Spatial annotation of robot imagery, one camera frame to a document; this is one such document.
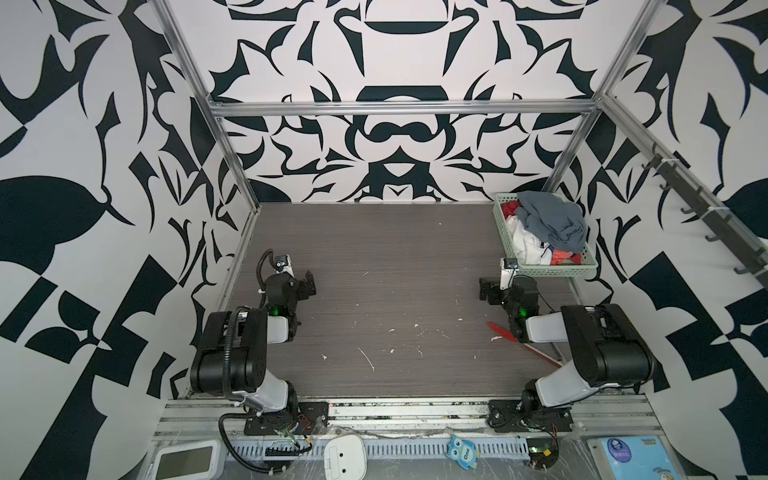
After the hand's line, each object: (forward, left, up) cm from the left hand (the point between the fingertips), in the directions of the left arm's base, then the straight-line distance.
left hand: (292, 269), depth 93 cm
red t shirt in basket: (+4, -86, -3) cm, 86 cm away
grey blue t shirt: (+13, -85, +5) cm, 86 cm away
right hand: (-3, -64, -2) cm, 64 cm away
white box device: (-47, -18, -4) cm, 51 cm away
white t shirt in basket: (+6, -75, 0) cm, 76 cm away
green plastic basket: (+1, -95, -3) cm, 95 cm away
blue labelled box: (-49, -84, -3) cm, 97 cm away
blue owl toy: (-47, -45, -5) cm, 65 cm away
